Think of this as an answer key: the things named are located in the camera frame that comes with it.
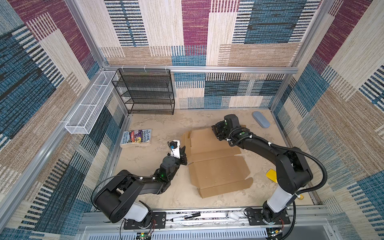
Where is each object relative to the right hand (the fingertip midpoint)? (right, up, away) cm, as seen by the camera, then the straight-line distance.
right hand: (210, 127), depth 90 cm
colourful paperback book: (-46, -7, +12) cm, 48 cm away
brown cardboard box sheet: (+3, -24, -1) cm, 24 cm away
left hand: (-14, -10, -5) cm, 18 cm away
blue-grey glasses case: (+40, +5, +22) cm, 46 cm away
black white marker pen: (-13, -44, -15) cm, 48 cm away
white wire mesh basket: (-62, +3, -20) cm, 65 cm away
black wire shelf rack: (-44, +25, +21) cm, 55 cm away
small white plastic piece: (+9, -42, -17) cm, 46 cm away
